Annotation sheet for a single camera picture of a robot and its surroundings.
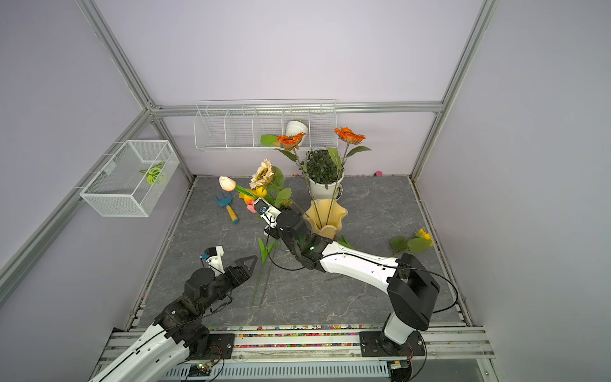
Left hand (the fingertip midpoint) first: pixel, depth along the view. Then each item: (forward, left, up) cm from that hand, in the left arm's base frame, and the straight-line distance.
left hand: (252, 263), depth 78 cm
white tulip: (+10, -1, -12) cm, 16 cm away
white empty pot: (+47, -16, +20) cm, 53 cm away
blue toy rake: (+39, +19, -13) cm, 45 cm away
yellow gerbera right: (+10, -56, -12) cm, 58 cm away
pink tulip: (+10, -2, +18) cm, 21 cm away
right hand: (+14, -8, +14) cm, 21 cm away
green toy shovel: (+51, -5, +11) cm, 53 cm away
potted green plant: (+36, -28, +3) cm, 45 cm away
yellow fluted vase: (+15, -26, +2) cm, 30 cm away
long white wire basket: (+53, +6, +18) cm, 57 cm away
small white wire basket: (+27, +41, +14) cm, 51 cm away
